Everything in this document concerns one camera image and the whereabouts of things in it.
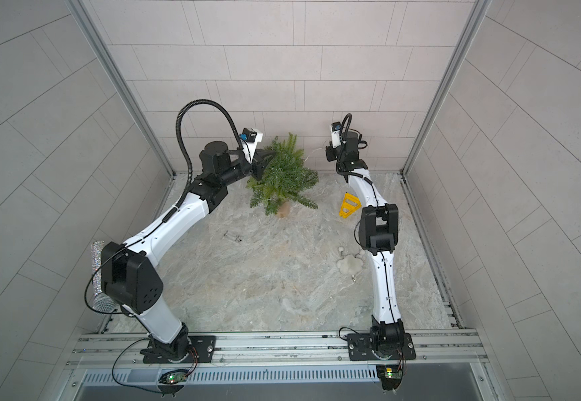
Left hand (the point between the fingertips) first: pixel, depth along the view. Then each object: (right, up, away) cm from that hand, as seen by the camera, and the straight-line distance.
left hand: (278, 151), depth 75 cm
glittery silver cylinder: (-40, -38, -17) cm, 58 cm away
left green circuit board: (-26, -61, -11) cm, 67 cm away
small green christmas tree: (+2, -8, +4) cm, 9 cm away
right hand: (+20, +10, +26) cm, 34 cm away
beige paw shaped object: (+24, -38, +10) cm, 46 cm away
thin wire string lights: (+13, +5, +27) cm, 31 cm away
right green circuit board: (+31, -63, -8) cm, 71 cm away
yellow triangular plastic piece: (+28, -18, +30) cm, 44 cm away
